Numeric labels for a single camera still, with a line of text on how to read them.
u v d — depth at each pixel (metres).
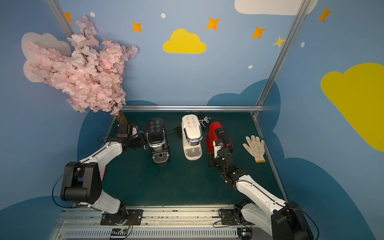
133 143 0.77
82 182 0.45
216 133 0.86
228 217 0.75
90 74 0.66
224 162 0.64
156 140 0.78
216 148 0.75
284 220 0.40
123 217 0.68
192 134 0.81
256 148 1.01
